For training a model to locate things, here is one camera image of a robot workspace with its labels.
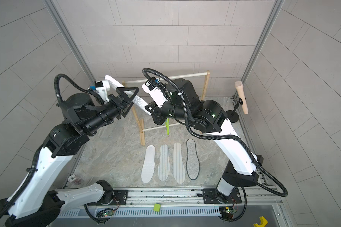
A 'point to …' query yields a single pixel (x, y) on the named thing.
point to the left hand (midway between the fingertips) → (140, 94)
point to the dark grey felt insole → (192, 164)
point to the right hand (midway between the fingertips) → (146, 108)
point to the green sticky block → (157, 207)
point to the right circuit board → (227, 212)
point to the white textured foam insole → (148, 168)
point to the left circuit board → (104, 213)
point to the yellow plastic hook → (263, 222)
